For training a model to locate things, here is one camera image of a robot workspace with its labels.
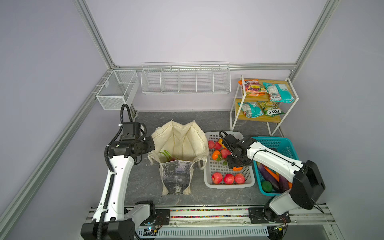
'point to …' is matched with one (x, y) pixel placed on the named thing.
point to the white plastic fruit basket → (220, 165)
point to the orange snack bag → (253, 87)
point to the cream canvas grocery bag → (176, 145)
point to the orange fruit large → (237, 169)
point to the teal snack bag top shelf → (279, 93)
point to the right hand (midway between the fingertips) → (235, 165)
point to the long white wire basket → (185, 77)
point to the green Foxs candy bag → (271, 109)
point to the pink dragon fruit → (168, 156)
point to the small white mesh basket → (120, 88)
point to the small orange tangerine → (215, 154)
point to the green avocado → (267, 186)
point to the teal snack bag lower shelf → (251, 109)
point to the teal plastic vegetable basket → (284, 146)
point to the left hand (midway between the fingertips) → (151, 146)
